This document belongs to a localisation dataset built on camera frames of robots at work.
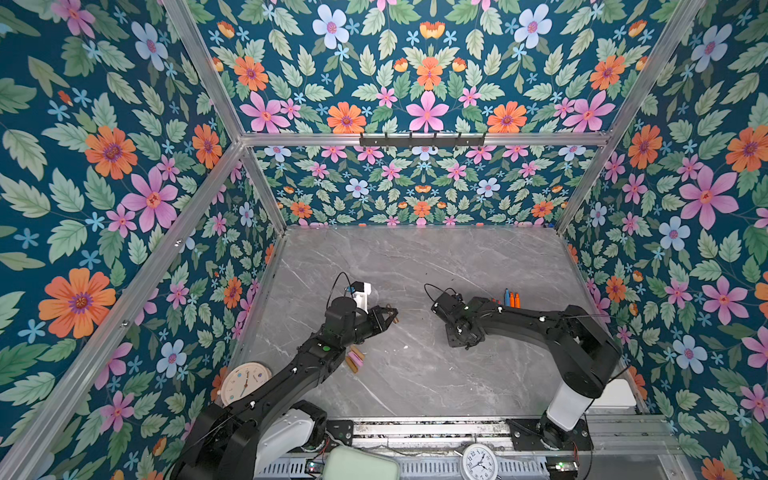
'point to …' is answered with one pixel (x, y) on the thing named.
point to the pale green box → (347, 463)
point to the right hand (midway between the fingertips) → (458, 337)
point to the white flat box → (616, 398)
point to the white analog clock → (479, 462)
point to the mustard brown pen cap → (352, 364)
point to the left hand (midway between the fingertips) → (402, 308)
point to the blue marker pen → (507, 297)
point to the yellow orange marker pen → (517, 301)
